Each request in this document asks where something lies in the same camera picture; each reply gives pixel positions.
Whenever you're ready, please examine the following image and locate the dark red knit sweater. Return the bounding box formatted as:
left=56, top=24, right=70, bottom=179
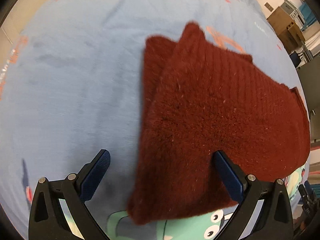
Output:
left=127, top=22, right=310, bottom=225

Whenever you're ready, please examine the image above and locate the blue dinosaur print bedsheet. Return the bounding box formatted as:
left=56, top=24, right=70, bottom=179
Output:
left=1, top=0, right=301, bottom=238

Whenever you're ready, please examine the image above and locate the grey office chair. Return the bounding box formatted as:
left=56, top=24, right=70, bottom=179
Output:
left=297, top=55, right=320, bottom=113

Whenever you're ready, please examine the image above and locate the brown cardboard box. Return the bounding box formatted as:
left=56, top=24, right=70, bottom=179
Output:
left=267, top=7, right=305, bottom=54

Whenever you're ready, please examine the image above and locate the white storage boxes stack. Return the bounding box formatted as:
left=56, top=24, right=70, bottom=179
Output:
left=280, top=0, right=305, bottom=29

